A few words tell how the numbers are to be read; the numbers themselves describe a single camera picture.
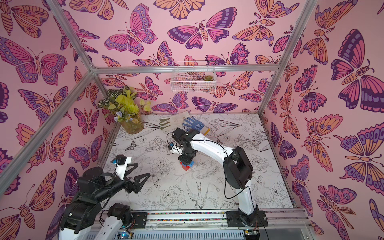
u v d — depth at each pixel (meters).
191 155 0.76
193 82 1.06
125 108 0.98
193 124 1.13
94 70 0.92
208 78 0.92
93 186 0.47
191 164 0.89
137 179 0.56
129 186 0.55
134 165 0.66
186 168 0.88
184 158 0.76
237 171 0.49
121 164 0.55
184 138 0.63
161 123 1.14
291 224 0.73
